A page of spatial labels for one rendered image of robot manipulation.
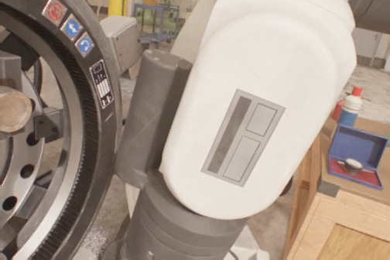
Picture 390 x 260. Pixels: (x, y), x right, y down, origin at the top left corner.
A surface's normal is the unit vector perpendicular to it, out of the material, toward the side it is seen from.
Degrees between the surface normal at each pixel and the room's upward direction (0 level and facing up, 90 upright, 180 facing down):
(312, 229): 90
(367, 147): 81
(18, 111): 90
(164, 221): 85
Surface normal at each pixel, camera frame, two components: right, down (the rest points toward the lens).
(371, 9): -0.20, 0.83
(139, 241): -0.72, 0.04
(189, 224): 0.08, -0.37
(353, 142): -0.40, 0.15
